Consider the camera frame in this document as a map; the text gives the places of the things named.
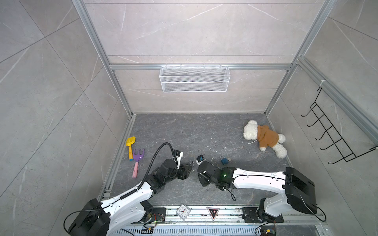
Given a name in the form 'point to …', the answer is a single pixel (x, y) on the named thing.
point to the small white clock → (183, 212)
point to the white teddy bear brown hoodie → (266, 137)
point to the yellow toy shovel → (130, 141)
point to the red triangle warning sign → (213, 212)
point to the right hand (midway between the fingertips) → (200, 174)
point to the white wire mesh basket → (194, 78)
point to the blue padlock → (224, 160)
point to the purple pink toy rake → (138, 157)
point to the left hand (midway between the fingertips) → (189, 164)
